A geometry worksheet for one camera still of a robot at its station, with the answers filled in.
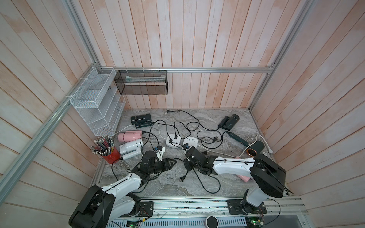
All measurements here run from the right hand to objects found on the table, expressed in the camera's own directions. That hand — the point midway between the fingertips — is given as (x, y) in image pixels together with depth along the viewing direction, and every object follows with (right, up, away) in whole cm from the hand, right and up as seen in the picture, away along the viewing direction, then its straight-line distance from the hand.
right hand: (184, 159), depth 88 cm
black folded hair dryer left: (-33, +25, +20) cm, 46 cm away
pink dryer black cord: (+11, -14, -7) cm, 19 cm away
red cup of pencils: (-48, +9, -5) cm, 49 cm away
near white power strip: (-8, +11, +10) cm, 16 cm away
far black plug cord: (+21, +12, +13) cm, 27 cm away
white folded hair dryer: (-36, +6, +5) cm, 37 cm away
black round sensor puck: (+12, -23, -22) cm, 35 cm away
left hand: (-6, -1, -5) cm, 8 cm away
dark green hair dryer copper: (+45, +7, +3) cm, 46 cm away
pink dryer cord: (-15, +9, -8) cm, 20 cm away
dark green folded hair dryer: (+34, +24, +18) cm, 45 cm away
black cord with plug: (-6, +15, +9) cm, 18 cm away
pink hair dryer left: (-39, +15, +9) cm, 42 cm away
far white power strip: (+6, +10, +10) cm, 15 cm away
